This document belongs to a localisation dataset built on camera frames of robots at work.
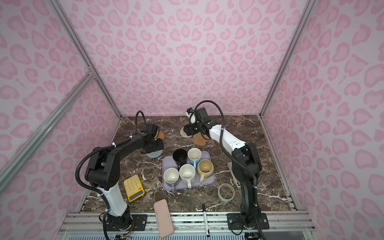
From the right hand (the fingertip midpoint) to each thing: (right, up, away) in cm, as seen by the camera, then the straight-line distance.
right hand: (190, 125), depth 91 cm
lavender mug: (-11, -29, -5) cm, 32 cm away
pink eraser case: (-12, -45, -19) cm, 51 cm away
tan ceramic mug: (+9, -26, -1) cm, 28 cm away
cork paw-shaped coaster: (+6, -10, +12) cm, 16 cm away
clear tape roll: (+20, -37, -8) cm, 43 cm away
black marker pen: (+9, -47, -18) cm, 51 cm away
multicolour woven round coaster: (-6, -6, +18) cm, 20 cm away
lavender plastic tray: (-15, -23, +4) cm, 28 cm away
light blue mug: (+3, -19, +1) cm, 19 cm away
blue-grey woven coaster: (-23, -19, +6) cm, 31 cm away
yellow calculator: (-31, -35, -8) cm, 48 cm away
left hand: (-20, -12, +5) cm, 24 cm away
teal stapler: (+24, -24, -2) cm, 34 cm away
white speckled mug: (-2, -28, -3) cm, 29 cm away
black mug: (-6, -19, -1) cm, 20 cm away
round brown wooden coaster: (+18, -12, +10) cm, 24 cm away
